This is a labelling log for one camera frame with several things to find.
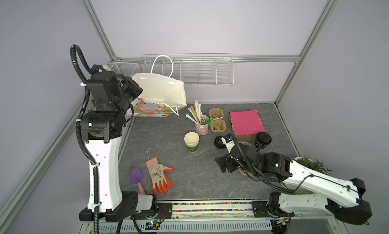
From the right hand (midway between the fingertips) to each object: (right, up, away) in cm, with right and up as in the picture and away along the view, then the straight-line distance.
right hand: (223, 154), depth 68 cm
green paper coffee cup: (-16, +3, +23) cm, 28 cm away
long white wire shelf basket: (-8, +49, +33) cm, 59 cm away
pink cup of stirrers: (-9, +14, +32) cm, 36 cm away
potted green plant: (+43, -6, +2) cm, 43 cm away
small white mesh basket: (-59, +49, +32) cm, 83 cm away
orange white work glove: (-33, -18, +14) cm, 40 cm away
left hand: (-34, +30, -12) cm, 47 cm away
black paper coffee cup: (+26, +4, +19) cm, 32 cm away
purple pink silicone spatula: (-47, -16, +17) cm, 53 cm away
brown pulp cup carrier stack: (+2, +11, +37) cm, 39 cm away
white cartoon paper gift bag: (-32, +29, +15) cm, 46 cm away
